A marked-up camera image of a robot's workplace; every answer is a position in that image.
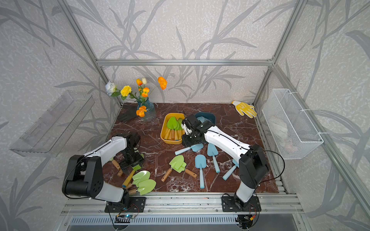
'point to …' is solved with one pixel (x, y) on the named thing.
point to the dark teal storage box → (208, 116)
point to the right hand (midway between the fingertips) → (184, 141)
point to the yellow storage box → (164, 127)
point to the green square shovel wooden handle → (181, 168)
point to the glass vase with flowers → (146, 110)
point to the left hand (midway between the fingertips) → (138, 168)
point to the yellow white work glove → (243, 108)
